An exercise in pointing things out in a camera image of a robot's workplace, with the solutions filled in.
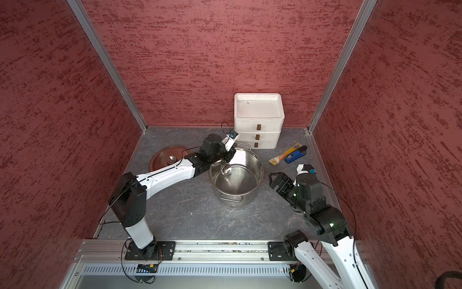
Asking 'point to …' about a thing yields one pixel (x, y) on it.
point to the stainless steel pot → (240, 188)
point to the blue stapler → (301, 152)
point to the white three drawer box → (258, 119)
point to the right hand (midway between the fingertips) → (273, 184)
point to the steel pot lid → (167, 155)
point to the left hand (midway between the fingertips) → (234, 146)
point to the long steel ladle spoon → (226, 167)
